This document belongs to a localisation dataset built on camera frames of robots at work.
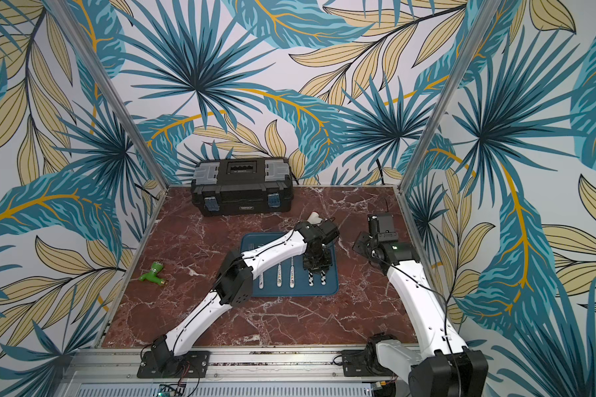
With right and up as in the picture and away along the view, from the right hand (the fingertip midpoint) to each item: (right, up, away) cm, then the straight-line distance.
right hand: (363, 242), depth 80 cm
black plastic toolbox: (-43, +20, +17) cm, 51 cm away
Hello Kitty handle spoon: (-23, -15, +8) cm, 29 cm away
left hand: (-11, -12, +9) cm, 19 cm away
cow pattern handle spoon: (-12, -14, +10) cm, 21 cm away
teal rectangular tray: (-41, -2, +20) cm, 46 cm away
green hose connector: (-74, -13, +9) cm, 75 cm away
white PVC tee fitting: (-15, +7, +26) cm, 30 cm away
